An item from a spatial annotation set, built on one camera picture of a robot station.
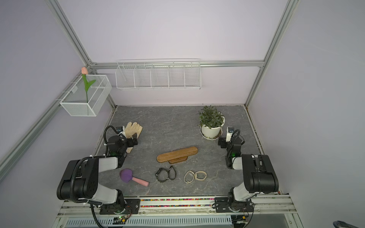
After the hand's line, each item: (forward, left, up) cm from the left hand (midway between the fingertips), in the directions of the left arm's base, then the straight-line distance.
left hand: (129, 134), depth 93 cm
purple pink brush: (-24, 0, -8) cm, 25 cm away
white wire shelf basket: (+34, -21, +22) cm, 46 cm away
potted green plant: (-1, -53, +9) cm, 54 cm away
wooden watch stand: (-17, -31, -1) cm, 36 cm away
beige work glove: (+10, +4, -8) cm, 13 cm away
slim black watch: (-25, -25, -7) cm, 36 cm away
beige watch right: (-27, -44, -8) cm, 52 cm away
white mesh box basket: (+4, +20, +28) cm, 34 cm away
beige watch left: (-28, -37, -7) cm, 47 cm away
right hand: (-4, -64, -1) cm, 65 cm away
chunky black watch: (-25, -19, -4) cm, 32 cm away
